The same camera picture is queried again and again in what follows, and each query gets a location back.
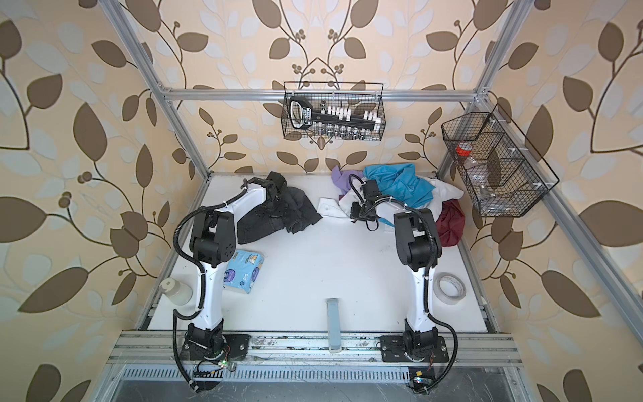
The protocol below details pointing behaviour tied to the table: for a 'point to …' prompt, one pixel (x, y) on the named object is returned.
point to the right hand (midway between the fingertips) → (356, 216)
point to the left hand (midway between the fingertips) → (275, 212)
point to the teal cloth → (402, 182)
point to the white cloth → (387, 210)
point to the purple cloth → (341, 177)
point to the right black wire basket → (505, 175)
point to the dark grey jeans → (296, 211)
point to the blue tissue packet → (242, 270)
